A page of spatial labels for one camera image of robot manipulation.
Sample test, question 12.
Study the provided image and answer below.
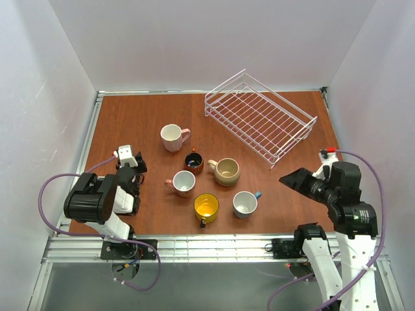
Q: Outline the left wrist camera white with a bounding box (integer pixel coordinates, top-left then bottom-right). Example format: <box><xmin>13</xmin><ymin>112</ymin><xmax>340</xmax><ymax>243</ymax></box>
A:
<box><xmin>113</xmin><ymin>144</ymin><xmax>138</xmax><ymax>170</ymax></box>

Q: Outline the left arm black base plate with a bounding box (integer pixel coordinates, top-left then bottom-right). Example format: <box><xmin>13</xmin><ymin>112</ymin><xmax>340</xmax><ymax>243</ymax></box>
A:
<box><xmin>100</xmin><ymin>240</ymin><xmax>156</xmax><ymax>261</ymax></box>

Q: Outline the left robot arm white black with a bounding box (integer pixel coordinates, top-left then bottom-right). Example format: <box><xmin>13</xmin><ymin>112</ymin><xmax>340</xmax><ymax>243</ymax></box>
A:
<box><xmin>64</xmin><ymin>152</ymin><xmax>147</xmax><ymax>240</ymax></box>

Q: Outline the aluminium frame rail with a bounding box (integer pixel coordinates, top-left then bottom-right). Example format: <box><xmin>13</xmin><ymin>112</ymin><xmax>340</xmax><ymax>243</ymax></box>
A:
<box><xmin>41</xmin><ymin>235</ymin><xmax>389</xmax><ymax>264</ymax></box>

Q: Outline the pink floral mug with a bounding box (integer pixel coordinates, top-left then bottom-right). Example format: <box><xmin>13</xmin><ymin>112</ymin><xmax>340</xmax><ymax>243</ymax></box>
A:
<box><xmin>164</xmin><ymin>170</ymin><xmax>196</xmax><ymax>198</ymax></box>

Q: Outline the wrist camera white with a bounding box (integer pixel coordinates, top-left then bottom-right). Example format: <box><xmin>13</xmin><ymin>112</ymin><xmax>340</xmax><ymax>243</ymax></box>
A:
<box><xmin>313</xmin><ymin>148</ymin><xmax>338</xmax><ymax>180</ymax></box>
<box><xmin>113</xmin><ymin>144</ymin><xmax>138</xmax><ymax>170</ymax></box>

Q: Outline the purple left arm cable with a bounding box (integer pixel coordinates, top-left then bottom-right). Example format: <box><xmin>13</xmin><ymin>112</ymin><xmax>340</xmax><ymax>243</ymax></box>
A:
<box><xmin>38</xmin><ymin>155</ymin><xmax>162</xmax><ymax>292</ymax></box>

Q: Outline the white wire dish rack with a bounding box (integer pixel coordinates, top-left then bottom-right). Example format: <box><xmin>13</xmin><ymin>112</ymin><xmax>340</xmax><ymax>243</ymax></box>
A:
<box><xmin>204</xmin><ymin>69</ymin><xmax>318</xmax><ymax>168</ymax></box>

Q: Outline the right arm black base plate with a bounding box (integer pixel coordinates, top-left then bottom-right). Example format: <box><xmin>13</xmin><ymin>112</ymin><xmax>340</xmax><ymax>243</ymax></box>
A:
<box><xmin>264</xmin><ymin>238</ymin><xmax>305</xmax><ymax>259</ymax></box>

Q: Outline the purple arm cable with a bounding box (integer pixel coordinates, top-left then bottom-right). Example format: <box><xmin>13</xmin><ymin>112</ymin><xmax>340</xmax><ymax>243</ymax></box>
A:
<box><xmin>267</xmin><ymin>147</ymin><xmax>388</xmax><ymax>311</ymax></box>
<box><xmin>38</xmin><ymin>155</ymin><xmax>162</xmax><ymax>292</ymax></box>

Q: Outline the yellow enamel mug black handle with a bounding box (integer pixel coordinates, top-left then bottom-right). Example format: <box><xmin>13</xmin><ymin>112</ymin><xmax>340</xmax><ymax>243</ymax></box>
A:
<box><xmin>194</xmin><ymin>193</ymin><xmax>219</xmax><ymax>229</ymax></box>

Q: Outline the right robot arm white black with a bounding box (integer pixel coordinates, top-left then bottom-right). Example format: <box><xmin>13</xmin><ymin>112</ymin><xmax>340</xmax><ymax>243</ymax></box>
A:
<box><xmin>279</xmin><ymin>161</ymin><xmax>379</xmax><ymax>310</ymax></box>

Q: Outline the beige round ceramic mug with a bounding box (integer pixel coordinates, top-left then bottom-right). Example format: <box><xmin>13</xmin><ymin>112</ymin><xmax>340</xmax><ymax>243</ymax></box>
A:
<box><xmin>207</xmin><ymin>158</ymin><xmax>241</xmax><ymax>187</ymax></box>

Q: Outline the white faceted mug pink handle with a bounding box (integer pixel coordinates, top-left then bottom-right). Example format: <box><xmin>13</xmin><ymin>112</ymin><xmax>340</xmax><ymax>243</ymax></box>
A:
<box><xmin>160</xmin><ymin>124</ymin><xmax>191</xmax><ymax>153</ymax></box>

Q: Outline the white mug blue handle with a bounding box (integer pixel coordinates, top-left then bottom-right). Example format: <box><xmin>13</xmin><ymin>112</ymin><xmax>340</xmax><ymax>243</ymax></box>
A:
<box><xmin>233</xmin><ymin>191</ymin><xmax>262</xmax><ymax>219</ymax></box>

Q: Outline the dark brown glazed mug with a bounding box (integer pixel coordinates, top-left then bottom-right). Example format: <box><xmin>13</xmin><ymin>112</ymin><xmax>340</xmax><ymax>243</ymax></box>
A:
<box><xmin>184</xmin><ymin>148</ymin><xmax>204</xmax><ymax>174</ymax></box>

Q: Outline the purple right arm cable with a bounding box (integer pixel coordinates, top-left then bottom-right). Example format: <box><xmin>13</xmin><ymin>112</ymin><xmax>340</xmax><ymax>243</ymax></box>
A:
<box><xmin>267</xmin><ymin>147</ymin><xmax>388</xmax><ymax>311</ymax></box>

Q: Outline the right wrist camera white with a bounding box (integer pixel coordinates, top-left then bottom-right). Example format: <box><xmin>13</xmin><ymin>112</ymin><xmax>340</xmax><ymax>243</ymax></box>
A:
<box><xmin>313</xmin><ymin>148</ymin><xmax>338</xmax><ymax>180</ymax></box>

